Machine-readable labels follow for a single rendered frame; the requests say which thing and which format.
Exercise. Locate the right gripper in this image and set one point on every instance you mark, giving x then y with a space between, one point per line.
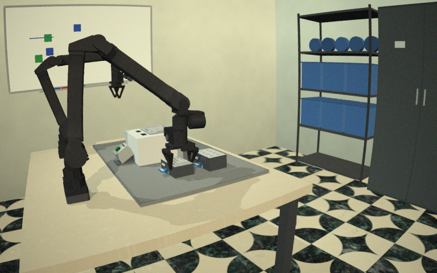
179 141

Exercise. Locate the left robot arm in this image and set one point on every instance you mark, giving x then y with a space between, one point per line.
52 98

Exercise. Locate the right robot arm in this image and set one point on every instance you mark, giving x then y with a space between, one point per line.
76 155

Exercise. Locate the white box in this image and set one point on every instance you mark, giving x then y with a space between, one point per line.
143 146

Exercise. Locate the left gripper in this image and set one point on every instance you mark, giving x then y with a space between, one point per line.
116 85

